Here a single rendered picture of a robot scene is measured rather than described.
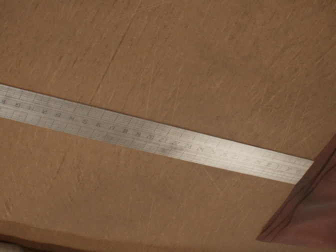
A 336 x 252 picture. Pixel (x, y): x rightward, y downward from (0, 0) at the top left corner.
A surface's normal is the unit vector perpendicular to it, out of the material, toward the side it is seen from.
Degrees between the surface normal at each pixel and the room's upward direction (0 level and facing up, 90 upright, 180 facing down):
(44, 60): 0
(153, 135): 0
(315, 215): 23
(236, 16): 0
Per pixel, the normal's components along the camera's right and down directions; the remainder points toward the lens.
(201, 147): 0.11, 0.73
